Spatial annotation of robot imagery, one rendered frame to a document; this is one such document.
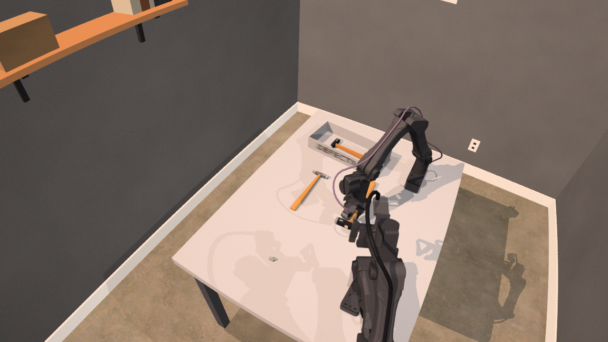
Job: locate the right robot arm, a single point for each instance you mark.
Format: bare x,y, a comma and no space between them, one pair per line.
368,171

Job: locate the black hammer with wooden handle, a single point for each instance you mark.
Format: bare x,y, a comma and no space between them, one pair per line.
348,224

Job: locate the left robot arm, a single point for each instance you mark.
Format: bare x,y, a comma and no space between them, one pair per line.
371,286

